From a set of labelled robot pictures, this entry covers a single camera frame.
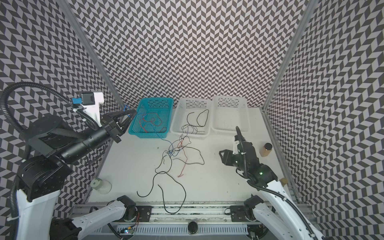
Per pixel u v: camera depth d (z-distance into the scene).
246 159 0.53
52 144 0.30
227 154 0.69
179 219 0.73
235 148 0.67
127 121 0.45
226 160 0.69
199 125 1.08
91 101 0.36
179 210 0.77
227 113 1.12
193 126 1.05
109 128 0.37
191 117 1.12
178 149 0.79
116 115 0.41
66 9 0.70
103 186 0.76
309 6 0.65
